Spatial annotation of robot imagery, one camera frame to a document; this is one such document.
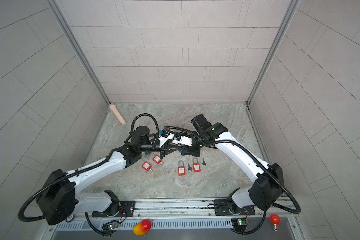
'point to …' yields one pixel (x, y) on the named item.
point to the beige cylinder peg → (113, 107)
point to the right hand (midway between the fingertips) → (182, 151)
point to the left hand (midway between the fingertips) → (182, 147)
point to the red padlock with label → (181, 170)
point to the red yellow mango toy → (142, 227)
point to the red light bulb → (275, 220)
